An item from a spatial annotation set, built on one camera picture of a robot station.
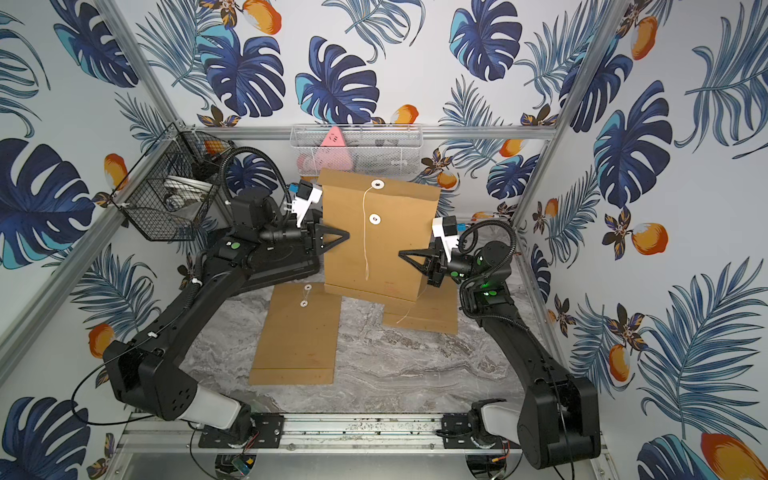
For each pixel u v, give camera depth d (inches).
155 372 15.7
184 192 31.5
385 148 39.6
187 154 37.5
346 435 29.5
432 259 24.1
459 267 24.3
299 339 35.6
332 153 35.8
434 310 38.0
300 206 23.7
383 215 23.8
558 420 15.8
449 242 23.1
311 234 23.9
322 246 24.4
